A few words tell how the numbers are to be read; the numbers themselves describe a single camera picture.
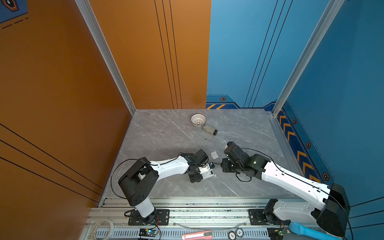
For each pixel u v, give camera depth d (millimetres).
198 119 1122
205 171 776
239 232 696
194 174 755
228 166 683
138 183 458
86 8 696
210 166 783
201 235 693
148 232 707
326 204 399
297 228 676
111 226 715
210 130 1048
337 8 695
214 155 932
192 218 754
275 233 697
